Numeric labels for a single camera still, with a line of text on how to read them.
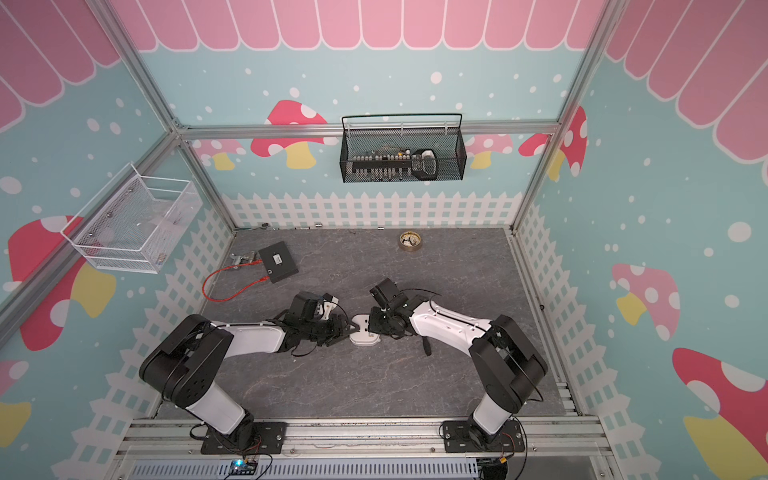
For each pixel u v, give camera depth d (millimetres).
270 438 743
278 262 1076
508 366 448
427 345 893
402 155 918
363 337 884
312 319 791
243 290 1030
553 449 729
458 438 753
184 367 464
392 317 657
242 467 727
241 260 1091
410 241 1156
